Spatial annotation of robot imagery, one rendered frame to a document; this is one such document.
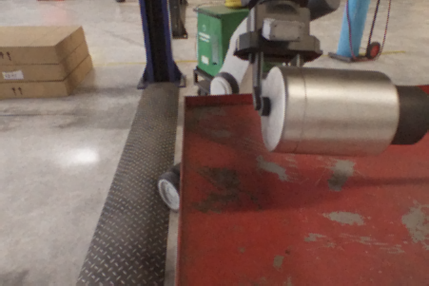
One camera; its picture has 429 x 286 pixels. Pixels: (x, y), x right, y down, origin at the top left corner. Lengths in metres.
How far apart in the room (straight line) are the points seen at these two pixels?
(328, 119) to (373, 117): 0.04
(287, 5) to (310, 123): 0.22
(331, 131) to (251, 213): 0.15
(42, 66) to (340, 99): 2.93
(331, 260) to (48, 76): 2.94
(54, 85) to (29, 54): 0.30
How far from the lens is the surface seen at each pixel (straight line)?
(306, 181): 0.47
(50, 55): 3.07
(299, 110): 0.31
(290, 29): 0.42
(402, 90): 0.39
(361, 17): 3.87
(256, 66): 0.46
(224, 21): 2.33
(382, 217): 0.45
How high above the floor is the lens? 1.14
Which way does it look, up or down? 29 degrees down
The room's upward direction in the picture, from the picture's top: 1 degrees counter-clockwise
